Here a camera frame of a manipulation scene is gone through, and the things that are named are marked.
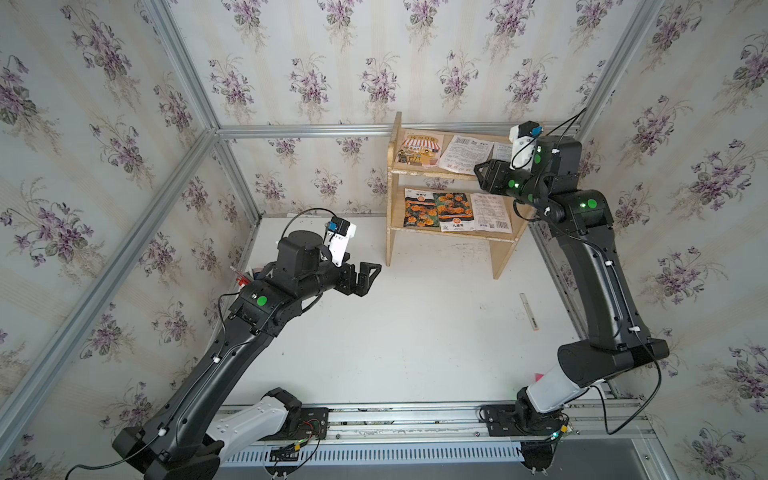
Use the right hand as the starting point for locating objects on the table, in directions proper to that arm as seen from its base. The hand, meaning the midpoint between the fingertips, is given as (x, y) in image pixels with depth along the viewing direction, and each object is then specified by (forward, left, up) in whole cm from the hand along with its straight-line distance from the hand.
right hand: (488, 167), depth 67 cm
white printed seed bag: (+9, -9, -24) cm, 27 cm away
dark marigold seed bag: (+11, +13, -24) cm, 29 cm away
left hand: (-19, +27, -12) cm, 35 cm away
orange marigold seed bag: (+11, +2, -25) cm, 27 cm away
